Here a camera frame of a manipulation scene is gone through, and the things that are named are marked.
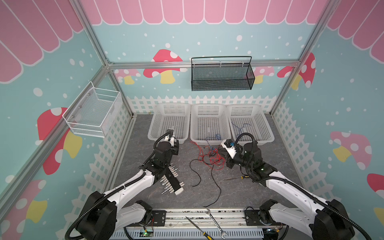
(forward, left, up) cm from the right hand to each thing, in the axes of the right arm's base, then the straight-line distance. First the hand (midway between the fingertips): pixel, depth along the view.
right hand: (219, 150), depth 79 cm
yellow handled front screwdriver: (-35, +8, -18) cm, 40 cm away
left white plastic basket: (+43, +28, -18) cm, 54 cm away
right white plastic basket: (+39, -30, -18) cm, 52 cm away
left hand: (+8, +25, 0) cm, 27 cm away
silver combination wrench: (-25, +6, -19) cm, 32 cm away
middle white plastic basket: (+33, +2, -17) cm, 37 cm away
